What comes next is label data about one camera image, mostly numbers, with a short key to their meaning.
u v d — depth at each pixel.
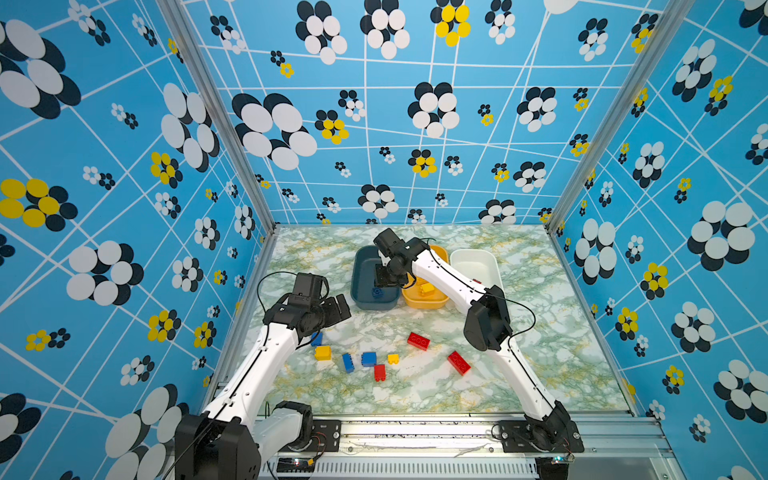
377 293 0.99
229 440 0.39
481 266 1.08
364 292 0.99
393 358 0.86
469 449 0.72
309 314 0.62
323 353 0.87
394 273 0.81
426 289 0.69
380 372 0.84
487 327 0.61
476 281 1.01
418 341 0.88
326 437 0.72
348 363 0.84
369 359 0.88
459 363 0.84
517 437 0.73
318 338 0.89
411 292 0.98
